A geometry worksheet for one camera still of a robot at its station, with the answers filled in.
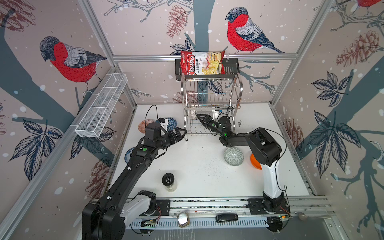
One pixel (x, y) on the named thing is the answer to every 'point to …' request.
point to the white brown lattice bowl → (192, 113)
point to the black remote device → (222, 217)
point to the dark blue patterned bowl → (172, 123)
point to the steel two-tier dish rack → (214, 95)
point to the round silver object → (183, 220)
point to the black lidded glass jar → (168, 180)
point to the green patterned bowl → (233, 156)
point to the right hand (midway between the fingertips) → (195, 120)
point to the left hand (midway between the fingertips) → (181, 134)
